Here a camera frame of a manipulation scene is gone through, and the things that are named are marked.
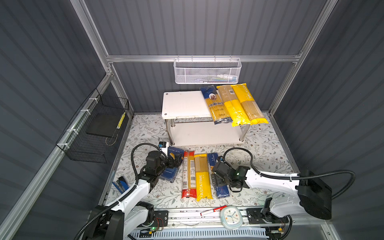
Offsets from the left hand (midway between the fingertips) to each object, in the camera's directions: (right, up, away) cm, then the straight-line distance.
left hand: (174, 153), depth 85 cm
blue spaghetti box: (+26, -19, -7) cm, 33 cm away
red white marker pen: (+21, -27, -10) cm, 36 cm away
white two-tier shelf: (+8, +19, +30) cm, 36 cm away
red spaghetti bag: (+9, -13, 0) cm, 15 cm away
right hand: (+26, -14, -1) cm, 29 cm away
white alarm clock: (+30, -29, -14) cm, 44 cm away
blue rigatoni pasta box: (-3, -11, -3) cm, 12 cm away
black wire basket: (-40, +11, -14) cm, 44 cm away
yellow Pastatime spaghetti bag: (+17, -17, -2) cm, 24 cm away
